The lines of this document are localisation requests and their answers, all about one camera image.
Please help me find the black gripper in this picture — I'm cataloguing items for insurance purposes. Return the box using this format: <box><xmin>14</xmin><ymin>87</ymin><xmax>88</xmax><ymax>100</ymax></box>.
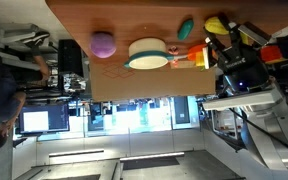
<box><xmin>203</xmin><ymin>12</ymin><xmax>258</xmax><ymax>80</ymax></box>

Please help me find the yellow maize cob toy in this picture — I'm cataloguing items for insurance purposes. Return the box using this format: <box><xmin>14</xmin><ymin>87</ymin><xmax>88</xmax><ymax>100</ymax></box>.
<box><xmin>204</xmin><ymin>16</ymin><xmax>231</xmax><ymax>36</ymax></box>

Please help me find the yellow bell pepper toy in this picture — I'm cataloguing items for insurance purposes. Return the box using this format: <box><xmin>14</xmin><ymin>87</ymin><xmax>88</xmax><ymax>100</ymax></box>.
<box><xmin>195</xmin><ymin>49</ymin><xmax>208</xmax><ymax>68</ymax></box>

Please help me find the orange plastic bowl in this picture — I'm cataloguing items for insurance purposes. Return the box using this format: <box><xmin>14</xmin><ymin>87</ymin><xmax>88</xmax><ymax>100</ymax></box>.
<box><xmin>187</xmin><ymin>43</ymin><xmax>208</xmax><ymax>62</ymax></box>

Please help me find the teal green cucumber toy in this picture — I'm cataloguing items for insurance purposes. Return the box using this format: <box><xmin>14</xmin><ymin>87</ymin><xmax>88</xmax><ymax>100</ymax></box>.
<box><xmin>177</xmin><ymin>18</ymin><xmax>195</xmax><ymax>42</ymax></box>

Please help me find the red block yellow edge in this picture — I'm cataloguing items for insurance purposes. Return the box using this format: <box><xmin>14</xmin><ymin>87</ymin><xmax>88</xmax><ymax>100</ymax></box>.
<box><xmin>259</xmin><ymin>44</ymin><xmax>288</xmax><ymax>65</ymax></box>

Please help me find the small pink toy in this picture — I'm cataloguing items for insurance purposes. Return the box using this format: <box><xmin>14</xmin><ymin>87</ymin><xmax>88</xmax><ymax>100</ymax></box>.
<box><xmin>168</xmin><ymin>45</ymin><xmax>180</xmax><ymax>56</ymax></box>

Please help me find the cream bowl teal band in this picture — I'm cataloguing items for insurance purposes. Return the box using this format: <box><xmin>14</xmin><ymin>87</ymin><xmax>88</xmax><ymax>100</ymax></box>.
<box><xmin>123</xmin><ymin>37</ymin><xmax>175</xmax><ymax>71</ymax></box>

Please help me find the brown cardboard panel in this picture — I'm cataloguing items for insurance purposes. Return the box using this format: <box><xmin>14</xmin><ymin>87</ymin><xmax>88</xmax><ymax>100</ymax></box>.
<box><xmin>89</xmin><ymin>59</ymin><xmax>217</xmax><ymax>103</ymax></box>

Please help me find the white shelving cabinet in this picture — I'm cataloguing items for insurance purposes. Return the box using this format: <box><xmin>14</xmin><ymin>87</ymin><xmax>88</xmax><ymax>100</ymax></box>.
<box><xmin>211</xmin><ymin>109</ymin><xmax>242</xmax><ymax>140</ymax></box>

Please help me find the purple ball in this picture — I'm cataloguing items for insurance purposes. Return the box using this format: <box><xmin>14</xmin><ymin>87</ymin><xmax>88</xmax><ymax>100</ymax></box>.
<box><xmin>89</xmin><ymin>31</ymin><xmax>118</xmax><ymax>60</ymax></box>

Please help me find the long ceiling light strip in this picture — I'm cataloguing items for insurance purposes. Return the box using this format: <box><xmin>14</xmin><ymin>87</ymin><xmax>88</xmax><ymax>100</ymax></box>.
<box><xmin>119</xmin><ymin>151</ymin><xmax>186</xmax><ymax>162</ymax></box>
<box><xmin>48</xmin><ymin>148</ymin><xmax>105</xmax><ymax>158</ymax></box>

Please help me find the black computer tower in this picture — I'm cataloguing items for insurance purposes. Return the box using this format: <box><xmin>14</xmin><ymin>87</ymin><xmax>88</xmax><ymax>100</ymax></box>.
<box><xmin>57</xmin><ymin>39</ymin><xmax>85</xmax><ymax>78</ymax></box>

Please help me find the computer monitor white window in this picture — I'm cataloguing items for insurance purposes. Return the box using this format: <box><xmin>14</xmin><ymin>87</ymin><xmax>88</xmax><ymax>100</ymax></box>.
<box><xmin>18</xmin><ymin>103</ymin><xmax>71</xmax><ymax>135</ymax></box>

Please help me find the grey office chair base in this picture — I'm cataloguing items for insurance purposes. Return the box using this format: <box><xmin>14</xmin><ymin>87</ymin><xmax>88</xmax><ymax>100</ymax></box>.
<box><xmin>0</xmin><ymin>5</ymin><xmax>42</xmax><ymax>45</ymax></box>

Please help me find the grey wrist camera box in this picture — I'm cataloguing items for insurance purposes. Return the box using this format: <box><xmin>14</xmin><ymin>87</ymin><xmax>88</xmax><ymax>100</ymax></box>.
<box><xmin>238</xmin><ymin>21</ymin><xmax>271</xmax><ymax>47</ymax></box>

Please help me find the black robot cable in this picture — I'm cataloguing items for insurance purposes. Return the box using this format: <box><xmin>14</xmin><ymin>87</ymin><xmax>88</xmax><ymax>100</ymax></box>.
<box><xmin>228</xmin><ymin>107</ymin><xmax>288</xmax><ymax>159</ymax></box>

